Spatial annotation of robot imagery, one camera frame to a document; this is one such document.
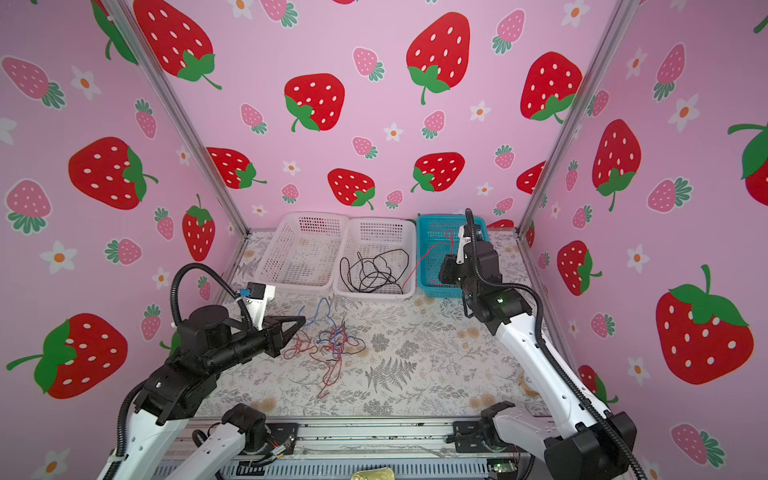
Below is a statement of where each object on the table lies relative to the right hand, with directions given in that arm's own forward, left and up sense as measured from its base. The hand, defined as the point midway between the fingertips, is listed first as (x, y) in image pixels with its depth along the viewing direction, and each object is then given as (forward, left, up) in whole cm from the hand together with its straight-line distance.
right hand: (446, 254), depth 76 cm
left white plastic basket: (+20, +52, -27) cm, 62 cm away
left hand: (-22, +31, 0) cm, 38 cm away
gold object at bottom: (-46, +13, -24) cm, 54 cm away
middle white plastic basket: (+33, +29, -28) cm, 52 cm away
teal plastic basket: (+34, +1, -27) cm, 43 cm away
